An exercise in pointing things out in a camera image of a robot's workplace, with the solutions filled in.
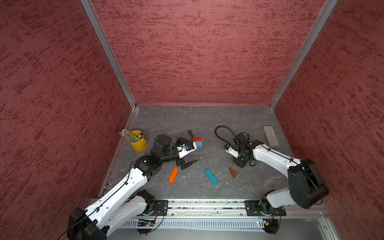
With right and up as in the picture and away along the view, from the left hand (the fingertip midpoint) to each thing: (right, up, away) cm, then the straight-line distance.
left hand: (191, 151), depth 73 cm
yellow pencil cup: (-32, 0, +15) cm, 35 cm away
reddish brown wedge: (+23, -6, +10) cm, 25 cm away
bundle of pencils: (-37, +6, +13) cm, 40 cm away
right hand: (+29, -10, +15) cm, 34 cm away
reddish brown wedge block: (+24, -16, +12) cm, 31 cm away
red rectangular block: (+3, +3, +27) cm, 27 cm away
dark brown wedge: (-2, +7, +29) cm, 30 cm away
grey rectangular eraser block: (+54, +5, +27) cm, 60 cm away
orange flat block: (-11, -16, +12) cm, 23 cm away
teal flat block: (+11, -17, +11) cm, 23 cm away
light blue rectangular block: (+4, 0, +24) cm, 24 cm away
